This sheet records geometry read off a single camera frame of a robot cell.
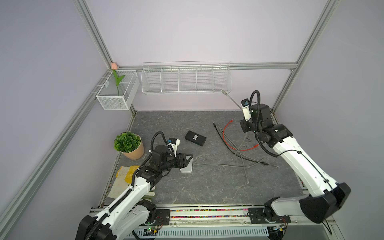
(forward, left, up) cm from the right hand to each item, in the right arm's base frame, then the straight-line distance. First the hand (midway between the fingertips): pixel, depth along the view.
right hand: (247, 117), depth 75 cm
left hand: (-15, +30, -15) cm, 37 cm away
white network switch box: (-15, +31, -29) cm, 45 cm away
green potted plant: (-6, +65, -16) cm, 67 cm away
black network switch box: (+7, +28, -28) cm, 40 cm away
